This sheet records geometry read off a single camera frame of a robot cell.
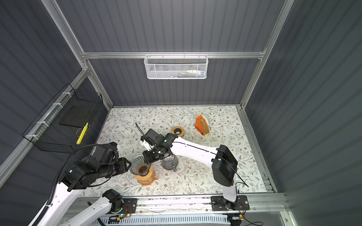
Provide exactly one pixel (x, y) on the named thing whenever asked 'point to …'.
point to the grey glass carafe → (170, 163)
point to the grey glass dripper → (139, 166)
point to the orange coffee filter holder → (202, 125)
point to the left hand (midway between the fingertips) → (129, 165)
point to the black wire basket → (66, 125)
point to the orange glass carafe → (149, 181)
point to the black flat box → (78, 116)
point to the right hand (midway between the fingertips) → (145, 162)
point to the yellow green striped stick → (80, 137)
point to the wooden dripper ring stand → (147, 177)
